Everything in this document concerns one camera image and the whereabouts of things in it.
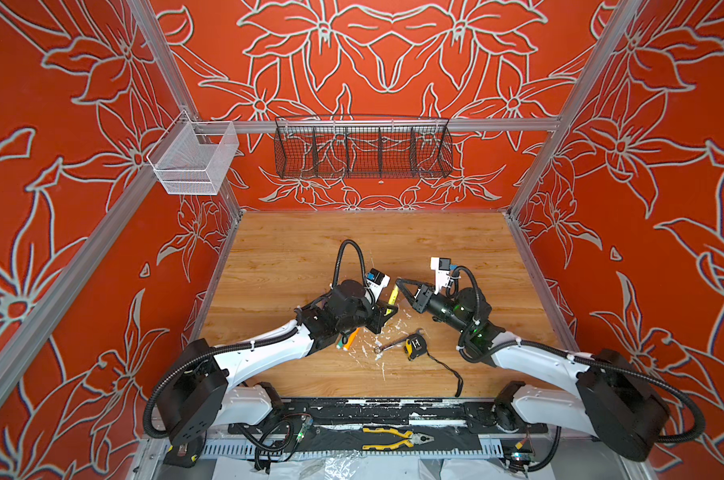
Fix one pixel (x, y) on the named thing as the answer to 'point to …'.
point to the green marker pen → (340, 343)
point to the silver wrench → (378, 349)
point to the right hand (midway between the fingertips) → (392, 285)
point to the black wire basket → (362, 147)
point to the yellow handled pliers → (411, 438)
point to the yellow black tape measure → (414, 346)
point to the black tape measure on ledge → (184, 450)
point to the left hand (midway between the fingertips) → (395, 305)
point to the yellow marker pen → (393, 295)
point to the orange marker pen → (351, 339)
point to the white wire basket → (192, 157)
